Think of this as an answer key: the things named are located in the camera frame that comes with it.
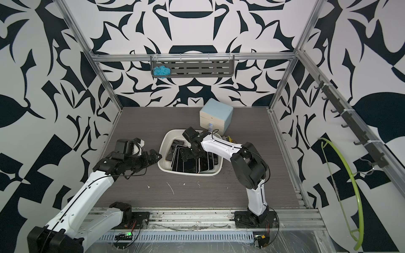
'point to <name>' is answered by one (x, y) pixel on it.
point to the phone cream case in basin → (178, 161)
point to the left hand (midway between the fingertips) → (153, 156)
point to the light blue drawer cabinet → (218, 114)
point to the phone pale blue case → (203, 164)
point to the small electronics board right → (262, 240)
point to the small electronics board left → (124, 236)
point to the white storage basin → (163, 165)
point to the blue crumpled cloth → (161, 71)
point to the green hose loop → (360, 241)
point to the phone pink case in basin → (190, 166)
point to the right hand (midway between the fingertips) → (187, 154)
